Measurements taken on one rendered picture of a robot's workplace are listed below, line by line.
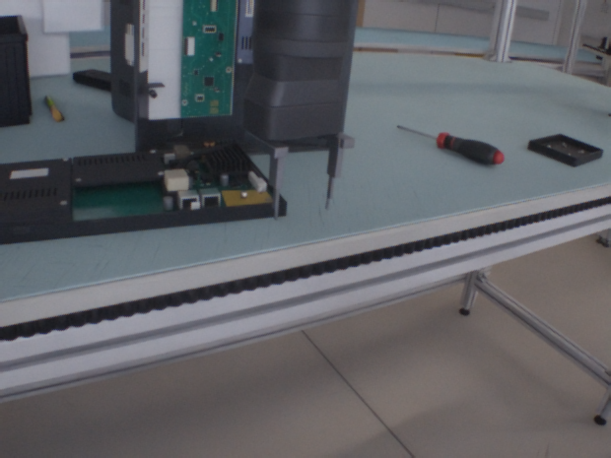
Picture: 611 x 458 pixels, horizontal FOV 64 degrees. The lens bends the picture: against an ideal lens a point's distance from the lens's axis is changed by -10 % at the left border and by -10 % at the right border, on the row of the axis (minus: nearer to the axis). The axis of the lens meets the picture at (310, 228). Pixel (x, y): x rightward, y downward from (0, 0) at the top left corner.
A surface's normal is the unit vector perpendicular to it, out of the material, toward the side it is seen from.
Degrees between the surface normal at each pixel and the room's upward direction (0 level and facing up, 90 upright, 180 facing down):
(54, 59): 90
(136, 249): 0
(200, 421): 0
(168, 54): 90
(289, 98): 87
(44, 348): 90
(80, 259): 0
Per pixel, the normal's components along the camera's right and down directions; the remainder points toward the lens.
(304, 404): 0.09, -0.89
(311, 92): 0.57, 0.37
